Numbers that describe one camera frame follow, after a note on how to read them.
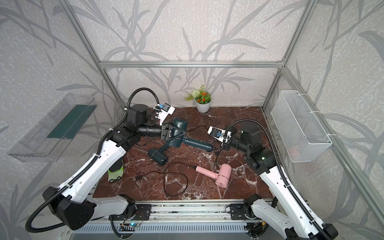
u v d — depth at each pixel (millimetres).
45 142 631
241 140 550
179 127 603
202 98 1058
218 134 530
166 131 568
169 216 736
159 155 890
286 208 412
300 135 629
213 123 1120
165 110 587
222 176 801
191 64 965
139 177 845
